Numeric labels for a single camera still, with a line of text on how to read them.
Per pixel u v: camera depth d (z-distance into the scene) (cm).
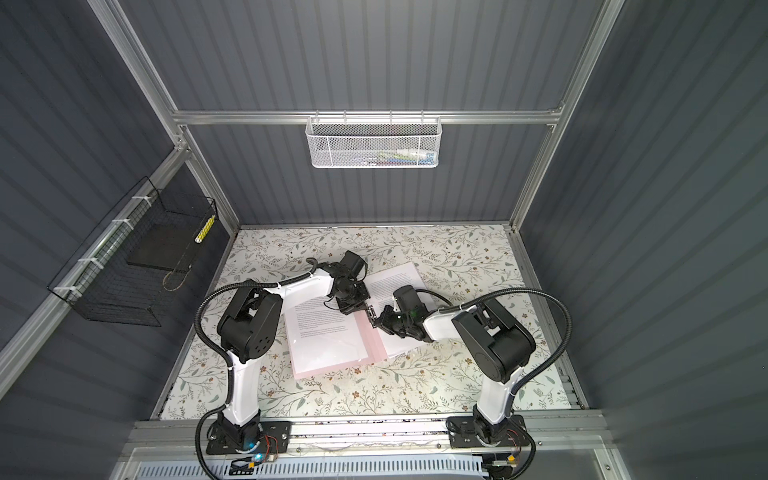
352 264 82
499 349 49
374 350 88
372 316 95
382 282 103
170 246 77
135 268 73
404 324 80
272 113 166
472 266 108
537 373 51
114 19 69
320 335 86
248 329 54
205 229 81
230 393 59
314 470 77
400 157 92
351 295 84
